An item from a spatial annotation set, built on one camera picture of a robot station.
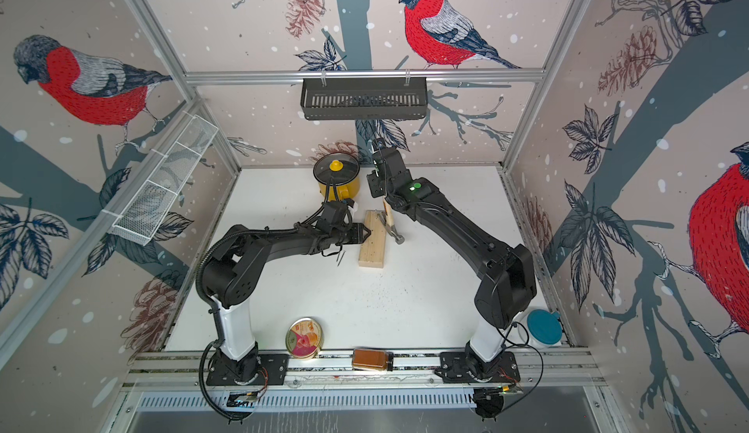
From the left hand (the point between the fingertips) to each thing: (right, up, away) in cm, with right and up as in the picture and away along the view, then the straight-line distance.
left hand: (372, 228), depth 96 cm
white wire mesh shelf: (-65, +7, -13) cm, 67 cm away
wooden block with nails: (0, -6, -2) cm, 6 cm away
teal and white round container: (+38, -16, -36) cm, 55 cm away
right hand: (+3, +19, -13) cm, 23 cm away
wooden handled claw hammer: (+5, +3, -5) cm, 8 cm away
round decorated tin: (-17, -27, -20) cm, 37 cm away
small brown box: (-1, -30, -23) cm, 38 cm away
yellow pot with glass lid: (-13, +20, +8) cm, 25 cm away
